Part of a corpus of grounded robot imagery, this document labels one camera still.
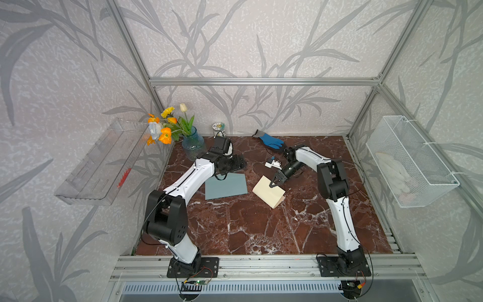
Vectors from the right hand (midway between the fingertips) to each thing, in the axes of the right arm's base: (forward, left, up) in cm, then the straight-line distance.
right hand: (272, 185), depth 95 cm
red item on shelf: (-13, +54, +29) cm, 62 cm away
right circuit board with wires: (-42, -29, -6) cm, 51 cm away
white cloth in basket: (-6, -50, +18) cm, 54 cm away
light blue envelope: (+2, +21, -4) cm, 21 cm away
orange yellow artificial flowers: (+10, +47, +31) cm, 57 cm away
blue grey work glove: (+35, 0, -2) cm, 35 cm away
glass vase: (+20, +42, +10) cm, 47 cm away
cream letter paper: (-6, 0, 0) cm, 6 cm away
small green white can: (+37, +31, +5) cm, 48 cm away
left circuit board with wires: (-40, +32, -2) cm, 52 cm away
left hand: (+4, +15, +13) cm, 20 cm away
